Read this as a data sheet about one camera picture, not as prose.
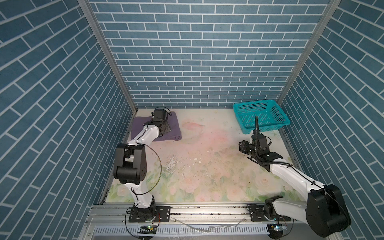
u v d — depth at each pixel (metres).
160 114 0.75
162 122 0.73
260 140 0.66
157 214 0.72
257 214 0.74
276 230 0.72
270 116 1.19
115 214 0.76
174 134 1.03
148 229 0.72
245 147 0.78
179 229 0.71
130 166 0.49
